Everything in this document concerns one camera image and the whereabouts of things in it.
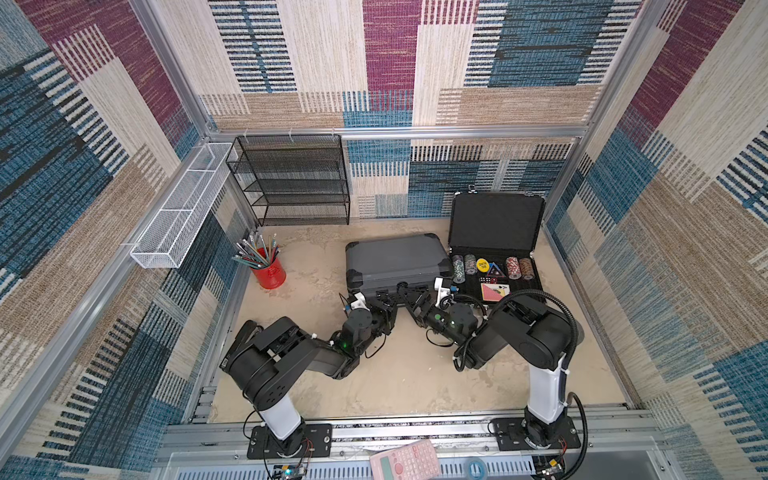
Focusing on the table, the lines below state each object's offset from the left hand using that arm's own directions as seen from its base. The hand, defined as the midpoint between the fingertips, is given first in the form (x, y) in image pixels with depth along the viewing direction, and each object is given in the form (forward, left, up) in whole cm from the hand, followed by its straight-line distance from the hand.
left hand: (405, 295), depth 84 cm
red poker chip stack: (+15, -37, -9) cm, 41 cm away
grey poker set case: (+11, +7, 0) cm, 13 cm away
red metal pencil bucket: (+13, +42, -8) cm, 45 cm away
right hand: (+2, 0, -5) cm, 5 cm away
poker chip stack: (+18, -19, -9) cm, 27 cm away
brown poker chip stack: (+16, -42, -10) cm, 46 cm away
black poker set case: (+26, -32, -8) cm, 42 cm away
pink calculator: (-37, -1, -13) cm, 39 cm away
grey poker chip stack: (+17, -23, -9) cm, 30 cm away
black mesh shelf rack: (+46, +38, +5) cm, 60 cm away
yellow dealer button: (+18, -28, -11) cm, 35 cm away
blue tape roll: (-38, -16, -14) cm, 43 cm away
